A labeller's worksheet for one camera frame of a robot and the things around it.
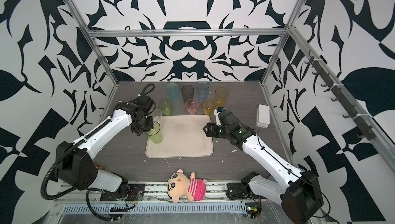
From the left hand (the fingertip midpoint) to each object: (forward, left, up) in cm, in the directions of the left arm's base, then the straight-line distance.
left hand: (147, 126), depth 83 cm
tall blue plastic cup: (+26, -31, +1) cm, 41 cm away
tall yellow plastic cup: (+20, -42, +1) cm, 47 cm away
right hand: (-3, -32, +3) cm, 32 cm away
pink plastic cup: (+20, -24, -9) cm, 32 cm away
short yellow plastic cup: (+17, -34, -7) cm, 38 cm away
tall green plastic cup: (-6, -5, +1) cm, 8 cm away
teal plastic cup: (+29, -11, -4) cm, 31 cm away
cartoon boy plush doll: (-28, -18, -4) cm, 34 cm away
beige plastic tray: (-1, -18, -12) cm, 22 cm away
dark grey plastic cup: (+24, -21, 0) cm, 32 cm away
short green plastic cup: (+19, -7, -8) cm, 22 cm away
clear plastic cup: (+9, -3, -3) cm, 10 cm away
